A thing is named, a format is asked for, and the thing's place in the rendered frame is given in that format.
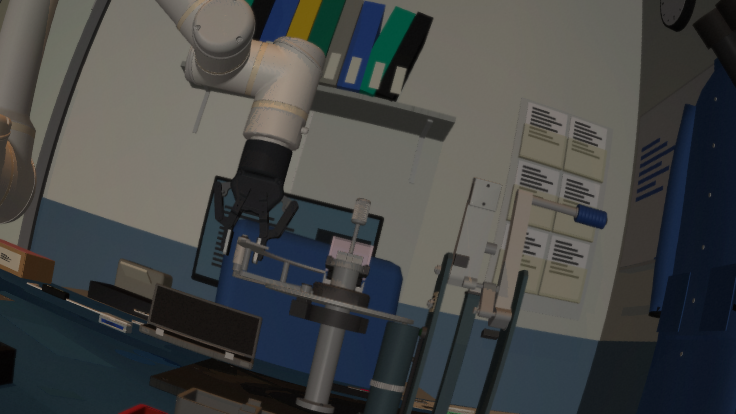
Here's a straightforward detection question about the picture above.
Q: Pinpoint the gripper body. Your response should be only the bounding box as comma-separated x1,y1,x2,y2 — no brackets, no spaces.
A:
229,138,291,219

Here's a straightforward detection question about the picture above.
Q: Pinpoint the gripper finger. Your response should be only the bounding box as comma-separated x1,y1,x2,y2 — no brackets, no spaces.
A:
255,198,301,261
212,182,247,255

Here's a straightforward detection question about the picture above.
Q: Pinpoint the pink relay module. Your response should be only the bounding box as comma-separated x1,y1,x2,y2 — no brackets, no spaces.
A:
328,236,375,267

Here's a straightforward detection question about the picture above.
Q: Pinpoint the grey magazine tube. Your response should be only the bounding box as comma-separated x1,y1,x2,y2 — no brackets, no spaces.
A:
323,255,372,290

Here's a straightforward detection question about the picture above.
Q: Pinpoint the black open case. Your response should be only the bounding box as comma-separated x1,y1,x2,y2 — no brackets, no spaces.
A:
139,283,263,370

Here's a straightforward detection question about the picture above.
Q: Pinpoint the grey swing nest plate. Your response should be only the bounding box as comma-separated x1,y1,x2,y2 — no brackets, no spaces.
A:
232,270,415,327

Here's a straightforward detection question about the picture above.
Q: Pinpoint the grey tray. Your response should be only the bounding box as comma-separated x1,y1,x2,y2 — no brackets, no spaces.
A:
175,387,263,414

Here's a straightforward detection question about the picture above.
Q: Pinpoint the grey press head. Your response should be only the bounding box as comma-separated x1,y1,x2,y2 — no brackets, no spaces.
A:
475,281,514,340

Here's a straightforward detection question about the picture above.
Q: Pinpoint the dark computer monitor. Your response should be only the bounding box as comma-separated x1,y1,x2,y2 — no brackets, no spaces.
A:
191,175,385,289

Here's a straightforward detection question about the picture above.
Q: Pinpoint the grey rod with knob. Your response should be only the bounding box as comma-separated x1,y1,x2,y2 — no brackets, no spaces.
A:
347,197,372,254

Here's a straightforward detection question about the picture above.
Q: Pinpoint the blue rounded housing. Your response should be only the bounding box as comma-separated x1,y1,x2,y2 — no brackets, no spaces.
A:
215,232,404,389

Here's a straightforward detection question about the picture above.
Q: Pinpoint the grey box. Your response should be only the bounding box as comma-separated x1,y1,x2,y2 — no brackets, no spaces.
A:
114,259,174,300

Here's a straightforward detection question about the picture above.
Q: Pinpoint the dark round pivot disc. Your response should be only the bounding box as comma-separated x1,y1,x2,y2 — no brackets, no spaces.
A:
289,281,372,335

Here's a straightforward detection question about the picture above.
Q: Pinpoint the black flat box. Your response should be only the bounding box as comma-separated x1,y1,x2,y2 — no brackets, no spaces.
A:
87,279,154,317

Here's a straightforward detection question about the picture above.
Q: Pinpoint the grey binder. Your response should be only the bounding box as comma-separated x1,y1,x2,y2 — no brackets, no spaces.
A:
320,0,365,86

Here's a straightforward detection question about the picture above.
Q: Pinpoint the blue binder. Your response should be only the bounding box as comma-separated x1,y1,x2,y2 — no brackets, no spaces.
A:
336,0,386,92
259,0,301,44

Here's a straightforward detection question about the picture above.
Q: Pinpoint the black binder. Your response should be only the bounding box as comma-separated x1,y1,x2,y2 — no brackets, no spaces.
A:
376,11,434,102
251,0,277,41

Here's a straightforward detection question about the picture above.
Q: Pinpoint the small blue white card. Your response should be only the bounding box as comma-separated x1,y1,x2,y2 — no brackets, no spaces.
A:
97,313,132,335

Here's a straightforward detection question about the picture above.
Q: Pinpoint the yellow binder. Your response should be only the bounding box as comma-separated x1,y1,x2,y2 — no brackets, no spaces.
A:
286,0,323,43

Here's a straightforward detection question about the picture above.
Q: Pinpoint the green binder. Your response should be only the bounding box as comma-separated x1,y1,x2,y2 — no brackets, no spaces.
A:
360,6,416,97
307,0,348,56

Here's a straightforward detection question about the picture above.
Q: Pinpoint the teal cylinder with white band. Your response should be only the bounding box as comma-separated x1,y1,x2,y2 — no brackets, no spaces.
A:
364,321,424,414

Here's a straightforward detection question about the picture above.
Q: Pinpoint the brown cardboard box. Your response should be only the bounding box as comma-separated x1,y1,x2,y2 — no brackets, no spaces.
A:
0,240,56,284

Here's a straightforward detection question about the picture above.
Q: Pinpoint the black block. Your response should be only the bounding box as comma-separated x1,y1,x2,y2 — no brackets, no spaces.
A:
0,341,16,386

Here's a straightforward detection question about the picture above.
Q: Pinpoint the notice board with papers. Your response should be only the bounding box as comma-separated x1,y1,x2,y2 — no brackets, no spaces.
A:
505,98,611,320

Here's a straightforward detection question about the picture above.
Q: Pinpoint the grey lever with blue grip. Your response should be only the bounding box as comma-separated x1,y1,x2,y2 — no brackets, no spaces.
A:
497,188,609,306

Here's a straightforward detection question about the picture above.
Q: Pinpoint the blue machine cabinet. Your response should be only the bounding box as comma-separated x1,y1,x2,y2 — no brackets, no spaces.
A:
638,57,736,414

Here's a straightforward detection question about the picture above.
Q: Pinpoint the grey gate handle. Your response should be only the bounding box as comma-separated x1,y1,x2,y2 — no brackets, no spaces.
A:
232,235,329,283

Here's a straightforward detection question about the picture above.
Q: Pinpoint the grey wall shelf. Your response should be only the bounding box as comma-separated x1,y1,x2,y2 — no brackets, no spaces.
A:
192,84,457,185

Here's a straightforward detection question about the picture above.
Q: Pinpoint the grey pivot post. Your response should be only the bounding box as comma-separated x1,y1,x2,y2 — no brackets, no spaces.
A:
295,321,349,414

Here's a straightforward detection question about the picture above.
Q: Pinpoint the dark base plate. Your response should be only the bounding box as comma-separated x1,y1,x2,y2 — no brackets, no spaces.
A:
149,359,369,414

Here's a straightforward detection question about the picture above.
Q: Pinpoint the dark teal press frame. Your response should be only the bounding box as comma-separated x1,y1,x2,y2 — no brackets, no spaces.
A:
399,176,530,414

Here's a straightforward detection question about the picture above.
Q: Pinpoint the black wall clock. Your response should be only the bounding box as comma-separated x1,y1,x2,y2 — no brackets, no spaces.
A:
659,0,697,32

